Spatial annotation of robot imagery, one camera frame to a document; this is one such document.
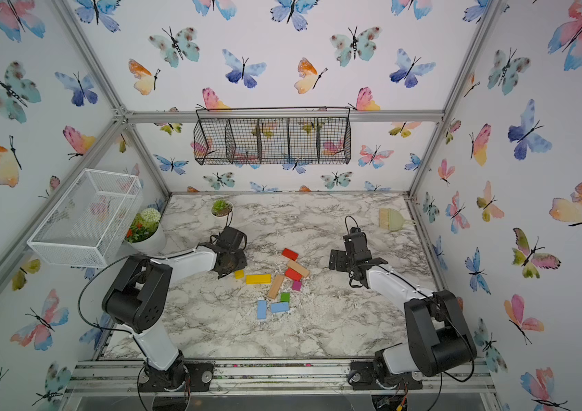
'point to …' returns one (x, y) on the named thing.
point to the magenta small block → (296, 285)
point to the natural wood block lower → (276, 286)
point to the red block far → (290, 254)
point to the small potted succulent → (222, 209)
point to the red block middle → (293, 274)
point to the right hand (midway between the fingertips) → (347, 255)
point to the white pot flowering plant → (145, 232)
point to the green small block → (285, 297)
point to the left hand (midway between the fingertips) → (244, 260)
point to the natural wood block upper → (298, 268)
